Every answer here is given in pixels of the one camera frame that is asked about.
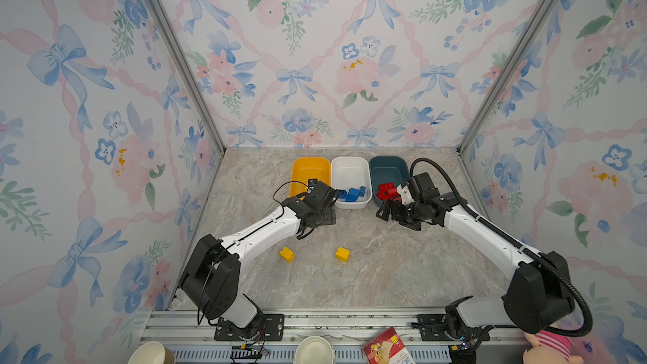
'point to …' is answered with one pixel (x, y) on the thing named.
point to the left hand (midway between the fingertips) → (324, 212)
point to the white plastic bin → (351, 179)
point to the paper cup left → (152, 352)
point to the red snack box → (387, 348)
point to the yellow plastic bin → (304, 168)
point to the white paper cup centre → (314, 350)
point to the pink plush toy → (550, 348)
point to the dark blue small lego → (362, 190)
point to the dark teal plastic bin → (384, 169)
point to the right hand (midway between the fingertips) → (386, 215)
